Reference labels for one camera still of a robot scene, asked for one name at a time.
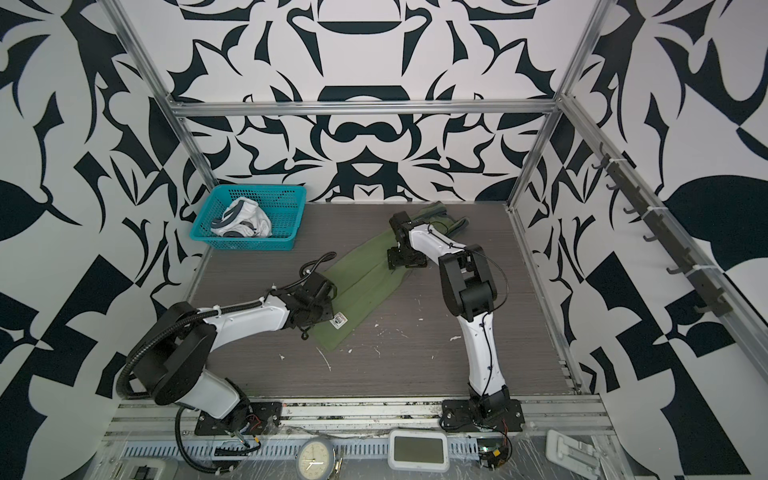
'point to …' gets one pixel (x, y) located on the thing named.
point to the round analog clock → (315, 459)
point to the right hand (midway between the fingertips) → (404, 259)
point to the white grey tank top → (243, 218)
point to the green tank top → (364, 281)
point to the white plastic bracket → (573, 454)
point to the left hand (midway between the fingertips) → (327, 307)
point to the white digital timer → (411, 450)
